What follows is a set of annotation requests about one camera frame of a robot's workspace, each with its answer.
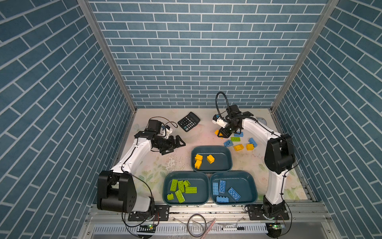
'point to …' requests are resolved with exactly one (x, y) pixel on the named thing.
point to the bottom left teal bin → (201, 180)
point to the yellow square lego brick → (198, 165)
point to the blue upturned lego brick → (215, 188)
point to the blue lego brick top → (222, 199)
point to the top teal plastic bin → (223, 155)
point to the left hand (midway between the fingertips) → (179, 146)
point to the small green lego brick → (186, 183)
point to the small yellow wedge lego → (249, 147)
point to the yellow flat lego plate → (238, 147)
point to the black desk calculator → (188, 121)
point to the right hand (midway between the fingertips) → (219, 131)
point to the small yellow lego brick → (210, 159)
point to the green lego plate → (174, 183)
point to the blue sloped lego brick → (228, 143)
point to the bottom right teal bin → (242, 181)
